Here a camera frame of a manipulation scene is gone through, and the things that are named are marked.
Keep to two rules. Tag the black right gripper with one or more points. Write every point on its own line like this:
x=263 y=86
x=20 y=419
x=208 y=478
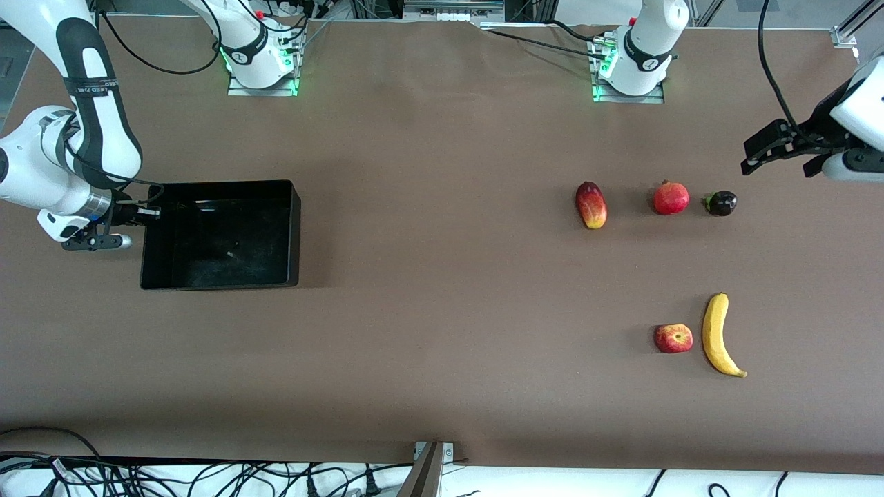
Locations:
x=125 y=212

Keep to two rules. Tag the black plastic tray box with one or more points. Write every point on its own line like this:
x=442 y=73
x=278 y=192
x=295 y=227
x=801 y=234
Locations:
x=221 y=241

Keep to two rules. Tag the red pomegranate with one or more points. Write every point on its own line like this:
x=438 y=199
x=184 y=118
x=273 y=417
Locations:
x=671 y=199

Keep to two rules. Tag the brown table cover sheet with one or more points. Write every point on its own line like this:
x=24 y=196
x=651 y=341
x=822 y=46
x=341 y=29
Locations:
x=414 y=345

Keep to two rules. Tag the red apple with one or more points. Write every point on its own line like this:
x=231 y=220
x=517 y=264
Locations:
x=673 y=339

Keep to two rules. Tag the small dark purple fruit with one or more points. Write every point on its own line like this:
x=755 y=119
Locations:
x=723 y=203

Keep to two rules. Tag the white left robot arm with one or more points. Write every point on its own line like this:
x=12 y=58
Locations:
x=649 y=48

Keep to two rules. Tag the silver aluminium frame rail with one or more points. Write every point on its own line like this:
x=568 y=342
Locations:
x=449 y=7

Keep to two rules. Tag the red yellow mango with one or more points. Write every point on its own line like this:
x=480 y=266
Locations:
x=592 y=206

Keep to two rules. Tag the grey metal post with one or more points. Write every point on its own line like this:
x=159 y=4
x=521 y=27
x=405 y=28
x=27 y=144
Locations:
x=425 y=480

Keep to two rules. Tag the yellow banana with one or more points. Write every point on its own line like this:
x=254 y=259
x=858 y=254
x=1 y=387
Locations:
x=715 y=331

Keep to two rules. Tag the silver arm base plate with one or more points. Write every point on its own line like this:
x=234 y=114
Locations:
x=625 y=99
x=262 y=92

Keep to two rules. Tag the aluminium corner profile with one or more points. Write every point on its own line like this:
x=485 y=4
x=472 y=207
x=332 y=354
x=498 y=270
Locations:
x=844 y=36

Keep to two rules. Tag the silver mounting bracket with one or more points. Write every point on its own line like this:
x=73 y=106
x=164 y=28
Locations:
x=449 y=452

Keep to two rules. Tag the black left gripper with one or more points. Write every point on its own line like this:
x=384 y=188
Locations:
x=820 y=124

